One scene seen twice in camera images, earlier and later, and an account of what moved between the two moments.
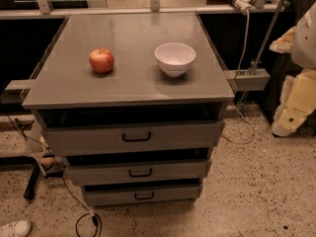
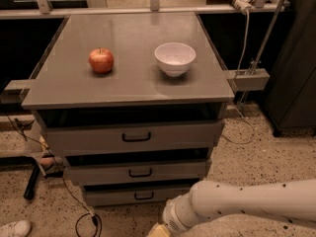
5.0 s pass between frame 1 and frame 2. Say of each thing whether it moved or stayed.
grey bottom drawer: stayed
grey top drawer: stayed
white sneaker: stayed
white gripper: moved
